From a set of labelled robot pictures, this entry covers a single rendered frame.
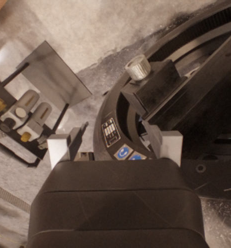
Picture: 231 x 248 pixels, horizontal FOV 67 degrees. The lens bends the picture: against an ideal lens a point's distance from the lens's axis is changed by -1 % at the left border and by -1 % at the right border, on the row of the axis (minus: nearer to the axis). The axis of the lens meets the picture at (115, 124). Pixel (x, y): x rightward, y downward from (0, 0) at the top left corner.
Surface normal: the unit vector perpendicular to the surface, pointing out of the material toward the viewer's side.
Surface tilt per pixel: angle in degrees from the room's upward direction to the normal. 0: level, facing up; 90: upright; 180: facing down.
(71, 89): 0
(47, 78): 0
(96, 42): 0
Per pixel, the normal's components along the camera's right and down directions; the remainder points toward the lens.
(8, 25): -0.11, 0.65
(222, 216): -0.64, -0.42
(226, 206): -0.59, -0.61
